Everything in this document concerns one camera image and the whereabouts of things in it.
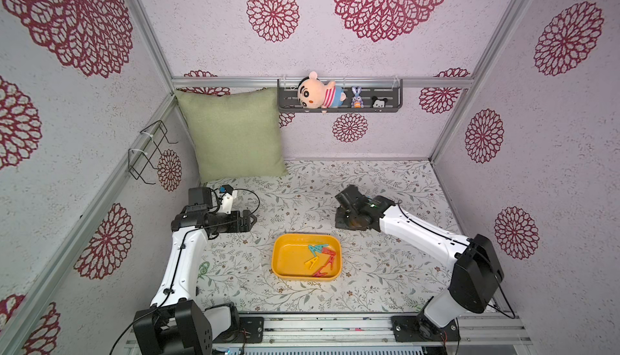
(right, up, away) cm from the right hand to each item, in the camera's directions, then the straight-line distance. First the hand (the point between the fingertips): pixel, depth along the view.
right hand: (335, 219), depth 84 cm
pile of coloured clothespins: (-5, -12, +6) cm, 14 cm away
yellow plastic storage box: (-17, -13, +7) cm, 22 cm away
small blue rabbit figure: (+9, +43, +6) cm, 45 cm away
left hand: (-31, 0, -3) cm, 32 cm away
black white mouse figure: (+17, +44, +8) cm, 48 cm away
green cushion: (-39, +32, +12) cm, 52 cm away
